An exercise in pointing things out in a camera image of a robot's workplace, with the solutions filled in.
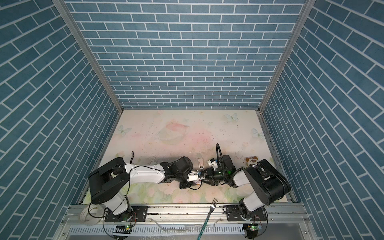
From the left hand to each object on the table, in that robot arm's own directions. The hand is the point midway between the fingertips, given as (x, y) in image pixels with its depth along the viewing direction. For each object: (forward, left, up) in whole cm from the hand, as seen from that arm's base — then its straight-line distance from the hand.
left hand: (194, 181), depth 85 cm
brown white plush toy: (+11, -35, +4) cm, 37 cm away
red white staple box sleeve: (-1, -2, +2) cm, 3 cm away
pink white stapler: (+9, -4, +4) cm, 11 cm away
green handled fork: (-14, -9, 0) cm, 16 cm away
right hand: (+1, -2, +4) cm, 4 cm away
